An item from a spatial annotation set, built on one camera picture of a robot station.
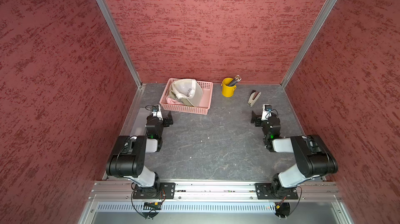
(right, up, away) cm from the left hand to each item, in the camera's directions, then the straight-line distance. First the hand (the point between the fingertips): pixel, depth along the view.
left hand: (163, 114), depth 94 cm
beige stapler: (+61, +10, +16) cm, 64 cm away
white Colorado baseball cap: (+14, +15, +13) cm, 24 cm away
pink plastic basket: (+24, +4, +4) cm, 25 cm away
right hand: (+60, +1, 0) cm, 60 cm away
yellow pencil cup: (+43, +15, +17) cm, 48 cm away
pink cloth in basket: (+5, +8, +10) cm, 14 cm away
